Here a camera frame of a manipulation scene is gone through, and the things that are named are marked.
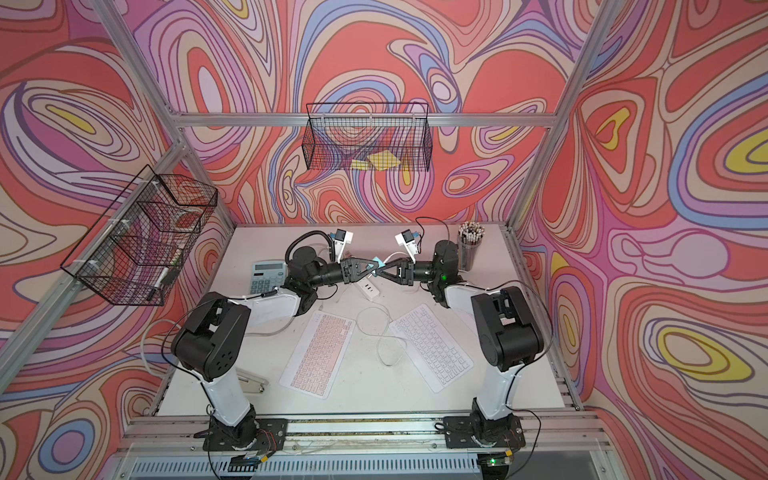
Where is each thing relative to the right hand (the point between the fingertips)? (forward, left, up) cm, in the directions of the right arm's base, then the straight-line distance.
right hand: (379, 279), depth 81 cm
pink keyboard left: (-14, +19, -18) cm, 29 cm away
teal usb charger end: (+2, 0, +5) cm, 6 cm away
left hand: (0, 0, +4) cm, 4 cm away
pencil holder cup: (+16, -29, -2) cm, 33 cm away
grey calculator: (+14, +39, -15) cm, 44 cm away
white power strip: (+8, +4, -16) cm, 18 cm away
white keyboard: (-13, -15, -18) cm, 27 cm away
